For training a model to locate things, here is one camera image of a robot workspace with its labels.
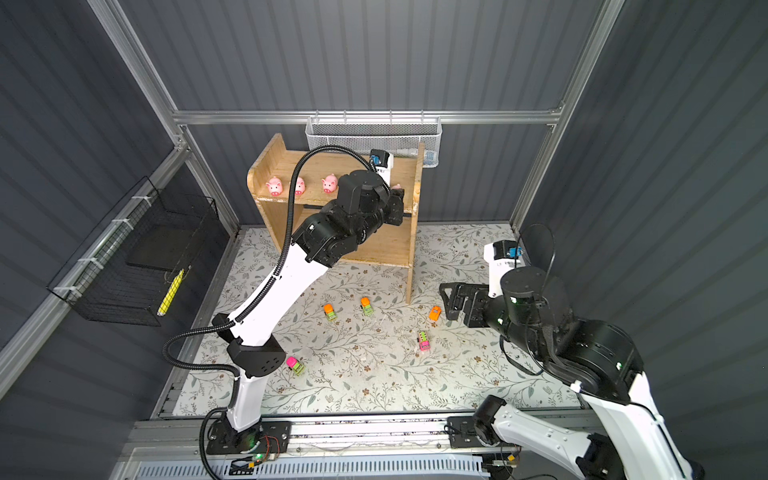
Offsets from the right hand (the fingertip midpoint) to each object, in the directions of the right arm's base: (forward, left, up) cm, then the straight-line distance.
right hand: (460, 292), depth 56 cm
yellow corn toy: (+3, +65, -9) cm, 65 cm away
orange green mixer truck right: (+18, +23, -36) cm, 46 cm away
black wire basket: (+13, +78, -8) cm, 80 cm away
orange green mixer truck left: (+15, +34, -36) cm, 52 cm away
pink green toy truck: (+5, +4, -37) cm, 37 cm away
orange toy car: (+15, 0, -37) cm, 40 cm away
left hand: (+24, +11, +6) cm, 27 cm away
